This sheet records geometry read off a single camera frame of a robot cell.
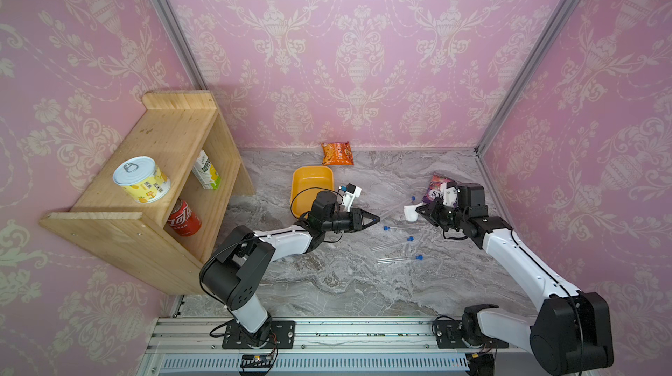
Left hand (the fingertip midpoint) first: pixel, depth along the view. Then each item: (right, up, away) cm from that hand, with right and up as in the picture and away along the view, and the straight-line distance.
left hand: (378, 223), depth 79 cm
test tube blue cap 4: (+5, -14, +9) cm, 17 cm away
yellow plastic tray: (-27, +12, +32) cm, 44 cm away
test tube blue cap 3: (+13, -8, +13) cm, 20 cm away
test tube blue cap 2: (+6, -5, +18) cm, 19 cm away
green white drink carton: (-51, +15, -4) cm, 53 cm away
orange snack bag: (-13, +24, +36) cm, 45 cm away
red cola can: (-51, +3, -14) cm, 53 cm away
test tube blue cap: (+17, +5, +24) cm, 30 cm away
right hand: (+13, +4, +4) cm, 14 cm away
